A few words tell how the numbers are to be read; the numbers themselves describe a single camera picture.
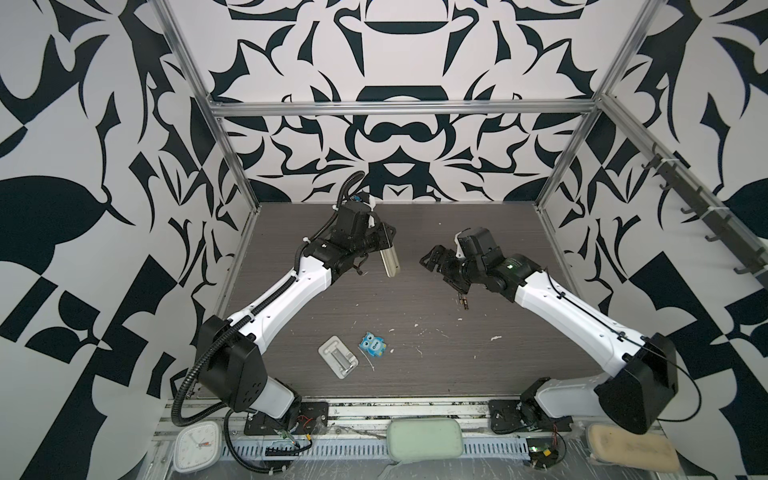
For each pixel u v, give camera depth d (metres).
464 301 0.94
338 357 0.83
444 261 0.70
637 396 0.39
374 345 0.85
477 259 0.59
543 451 0.71
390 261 0.76
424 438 0.70
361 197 0.71
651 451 0.66
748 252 0.54
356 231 0.61
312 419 0.73
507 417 0.74
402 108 0.96
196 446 0.67
